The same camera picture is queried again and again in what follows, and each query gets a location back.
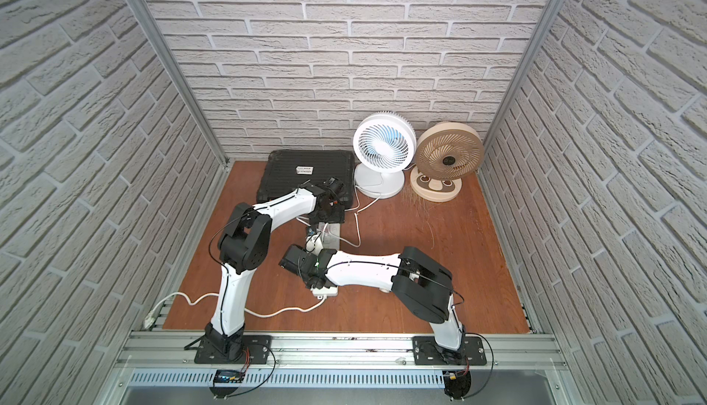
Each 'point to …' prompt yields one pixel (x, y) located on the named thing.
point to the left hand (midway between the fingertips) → (326, 212)
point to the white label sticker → (303, 169)
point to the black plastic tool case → (286, 169)
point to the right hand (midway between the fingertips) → (319, 257)
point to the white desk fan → (384, 144)
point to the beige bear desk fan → (446, 153)
